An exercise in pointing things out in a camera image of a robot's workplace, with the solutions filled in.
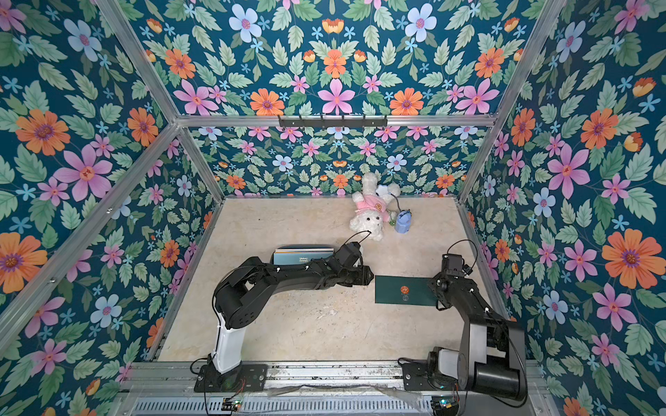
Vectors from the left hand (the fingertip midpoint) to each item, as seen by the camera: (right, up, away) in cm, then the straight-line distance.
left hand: (373, 277), depth 92 cm
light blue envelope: (-27, +8, -1) cm, 28 cm away
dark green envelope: (+11, -4, -1) cm, 12 cm away
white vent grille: (-26, -31, -21) cm, 46 cm away
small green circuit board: (-42, -31, -20) cm, 56 cm away
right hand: (+23, -3, -1) cm, 23 cm away
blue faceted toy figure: (+13, +20, +11) cm, 26 cm away
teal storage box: (-28, +10, +9) cm, 31 cm away
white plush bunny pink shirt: (+1, +26, +13) cm, 29 cm away
